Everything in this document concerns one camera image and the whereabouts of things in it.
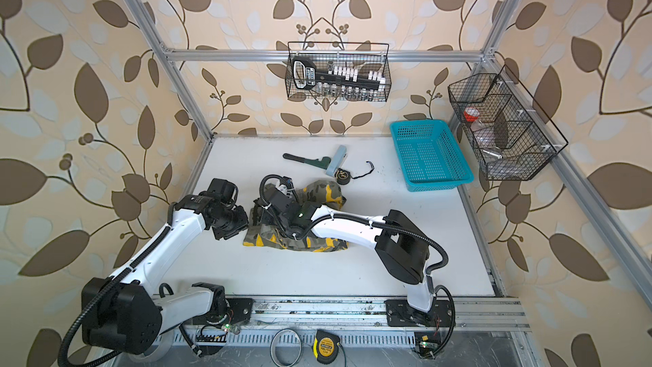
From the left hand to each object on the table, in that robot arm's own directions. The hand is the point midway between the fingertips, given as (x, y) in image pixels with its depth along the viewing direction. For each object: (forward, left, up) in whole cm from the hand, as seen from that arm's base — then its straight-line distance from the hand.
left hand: (248, 225), depth 82 cm
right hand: (+2, -5, +5) cm, 7 cm away
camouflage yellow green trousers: (+13, -24, +1) cm, 28 cm away
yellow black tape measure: (-31, -27, -6) cm, 42 cm away
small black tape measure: (+25, -31, -7) cm, 41 cm away
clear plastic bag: (+17, -73, +23) cm, 79 cm away
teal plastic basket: (+40, -70, -9) cm, 81 cm away
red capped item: (+29, -72, +24) cm, 81 cm away
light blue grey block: (+34, -28, -7) cm, 44 cm away
